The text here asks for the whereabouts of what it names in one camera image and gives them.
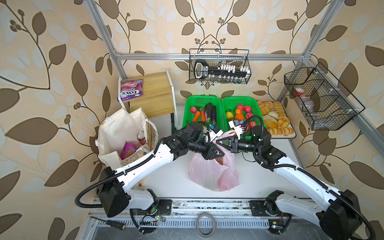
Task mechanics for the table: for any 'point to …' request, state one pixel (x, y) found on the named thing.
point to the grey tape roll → (197, 219)
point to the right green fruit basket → (247, 109)
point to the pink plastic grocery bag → (220, 174)
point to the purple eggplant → (213, 114)
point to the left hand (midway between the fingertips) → (224, 153)
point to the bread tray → (276, 120)
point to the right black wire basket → (324, 99)
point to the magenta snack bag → (129, 148)
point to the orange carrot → (197, 114)
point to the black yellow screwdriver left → (113, 224)
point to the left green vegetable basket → (199, 102)
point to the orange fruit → (238, 114)
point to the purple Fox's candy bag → (131, 88)
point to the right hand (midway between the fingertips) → (217, 143)
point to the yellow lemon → (229, 115)
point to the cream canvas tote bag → (125, 137)
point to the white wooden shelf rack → (158, 100)
